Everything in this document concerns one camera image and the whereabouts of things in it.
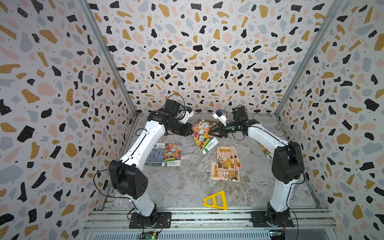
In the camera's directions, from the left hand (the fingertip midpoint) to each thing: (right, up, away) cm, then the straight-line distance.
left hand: (194, 131), depth 79 cm
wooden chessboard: (+9, +4, +1) cm, 10 cm away
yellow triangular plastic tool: (+16, -39, -1) cm, 42 cm away
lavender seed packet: (-26, -16, +19) cm, 36 cm away
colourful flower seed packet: (+4, -3, +4) cm, 6 cm away
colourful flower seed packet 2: (-15, -16, +19) cm, 29 cm away
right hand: (+9, -1, +6) cm, 11 cm away
